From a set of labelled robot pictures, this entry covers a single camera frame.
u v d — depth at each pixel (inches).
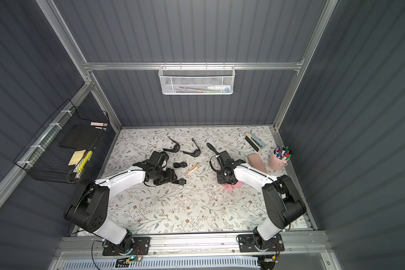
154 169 27.8
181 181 36.8
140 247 28.4
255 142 42.7
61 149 28.8
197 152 40.4
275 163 36.2
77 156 28.5
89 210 17.7
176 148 41.5
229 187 35.0
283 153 36.0
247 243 29.0
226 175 26.1
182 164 39.1
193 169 38.1
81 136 30.1
